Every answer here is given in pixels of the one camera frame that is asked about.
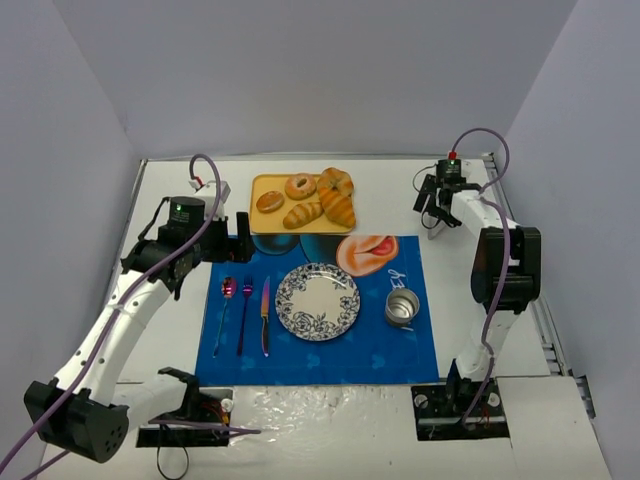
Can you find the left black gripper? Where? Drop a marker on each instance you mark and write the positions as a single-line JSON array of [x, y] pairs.
[[241, 237]]

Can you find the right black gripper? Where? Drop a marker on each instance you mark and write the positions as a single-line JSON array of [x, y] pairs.
[[439, 198]]

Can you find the large striped croissant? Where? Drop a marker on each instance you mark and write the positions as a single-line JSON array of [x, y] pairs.
[[337, 207]]

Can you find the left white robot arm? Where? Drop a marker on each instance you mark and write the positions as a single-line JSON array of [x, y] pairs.
[[79, 410]]

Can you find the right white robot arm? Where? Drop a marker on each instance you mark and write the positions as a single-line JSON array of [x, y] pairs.
[[506, 269]]

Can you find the twisted brown bread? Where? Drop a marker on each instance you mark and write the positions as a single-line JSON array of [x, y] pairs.
[[335, 179]]

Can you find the iridescent fork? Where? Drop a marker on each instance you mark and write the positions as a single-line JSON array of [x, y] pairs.
[[247, 291]]

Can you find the iridescent spoon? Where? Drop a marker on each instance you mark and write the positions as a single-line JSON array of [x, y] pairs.
[[228, 289]]

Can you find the iridescent knife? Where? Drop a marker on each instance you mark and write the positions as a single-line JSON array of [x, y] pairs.
[[264, 311]]

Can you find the glazed round bun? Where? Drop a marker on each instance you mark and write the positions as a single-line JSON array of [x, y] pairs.
[[270, 201]]

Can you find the yellow tray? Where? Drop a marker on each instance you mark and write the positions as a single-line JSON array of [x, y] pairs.
[[272, 223]]

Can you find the small striped croissant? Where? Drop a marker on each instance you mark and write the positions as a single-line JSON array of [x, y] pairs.
[[302, 214]]

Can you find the blue floral plate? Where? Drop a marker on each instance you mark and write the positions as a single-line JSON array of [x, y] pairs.
[[317, 302]]

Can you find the blue printed placemat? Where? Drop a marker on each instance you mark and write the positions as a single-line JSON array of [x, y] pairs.
[[371, 352]]

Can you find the metal cup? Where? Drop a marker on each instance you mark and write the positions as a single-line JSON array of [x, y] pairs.
[[401, 307]]

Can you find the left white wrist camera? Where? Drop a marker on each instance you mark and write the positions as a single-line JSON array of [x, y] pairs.
[[213, 192]]

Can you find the ring bagel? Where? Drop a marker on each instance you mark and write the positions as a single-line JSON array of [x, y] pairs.
[[300, 186]]

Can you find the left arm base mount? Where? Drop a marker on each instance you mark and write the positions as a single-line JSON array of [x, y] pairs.
[[213, 406]]

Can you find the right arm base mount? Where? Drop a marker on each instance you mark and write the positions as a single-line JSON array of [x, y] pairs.
[[438, 413]]

